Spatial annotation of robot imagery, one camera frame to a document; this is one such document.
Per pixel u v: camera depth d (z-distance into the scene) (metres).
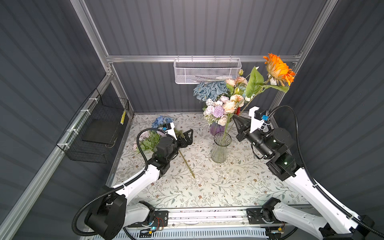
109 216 0.40
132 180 0.48
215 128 1.01
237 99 0.74
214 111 0.77
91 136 0.71
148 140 0.94
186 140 0.71
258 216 0.74
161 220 0.72
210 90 0.82
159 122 1.01
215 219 0.74
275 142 0.46
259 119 0.49
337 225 0.37
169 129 0.70
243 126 0.55
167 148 0.60
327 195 0.41
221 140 0.85
